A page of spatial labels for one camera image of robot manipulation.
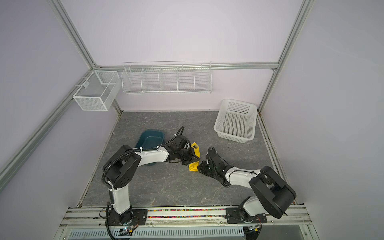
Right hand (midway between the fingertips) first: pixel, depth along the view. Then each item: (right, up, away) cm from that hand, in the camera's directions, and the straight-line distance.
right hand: (197, 168), depth 88 cm
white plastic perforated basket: (+31, +29, +28) cm, 50 cm away
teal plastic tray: (-34, +16, +17) cm, 41 cm away
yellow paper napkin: (-2, +1, -1) cm, 3 cm away
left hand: (+2, +5, 0) cm, 5 cm away
